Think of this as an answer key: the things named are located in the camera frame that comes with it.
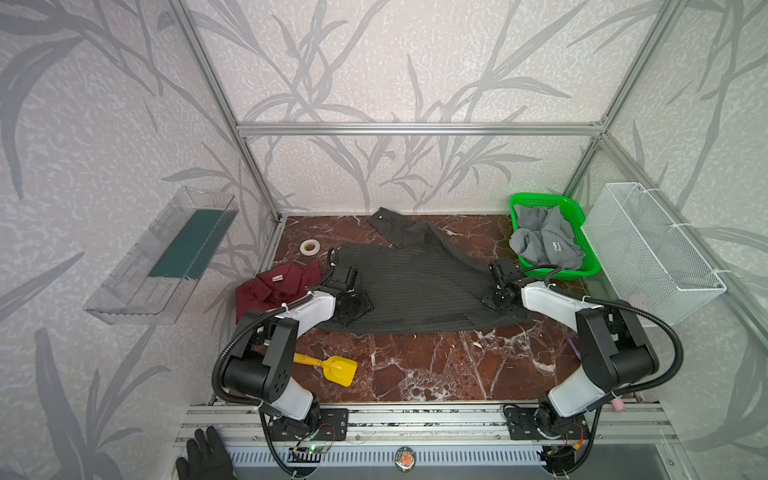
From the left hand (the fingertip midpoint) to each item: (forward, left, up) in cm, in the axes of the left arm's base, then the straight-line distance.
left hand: (372, 299), depth 93 cm
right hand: (+3, -38, -1) cm, 38 cm away
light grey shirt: (+22, -58, +6) cm, 63 cm away
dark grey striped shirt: (+8, -17, -3) cm, 19 cm away
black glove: (-41, +35, 0) cm, 54 cm away
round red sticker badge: (-41, -11, -2) cm, 42 cm away
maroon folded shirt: (+2, +33, 0) cm, 33 cm away
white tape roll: (+21, +26, -4) cm, 33 cm away
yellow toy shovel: (-21, +7, -1) cm, 22 cm away
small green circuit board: (-39, +11, -2) cm, 40 cm away
